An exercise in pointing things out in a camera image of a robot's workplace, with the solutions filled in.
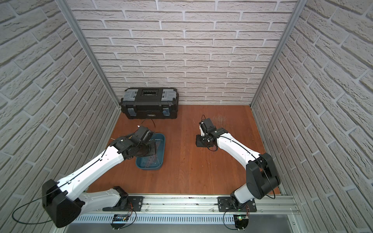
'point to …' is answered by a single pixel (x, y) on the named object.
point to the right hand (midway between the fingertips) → (200, 142)
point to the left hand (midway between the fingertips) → (157, 147)
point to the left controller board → (119, 221)
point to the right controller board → (241, 221)
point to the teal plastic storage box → (155, 161)
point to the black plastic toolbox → (150, 103)
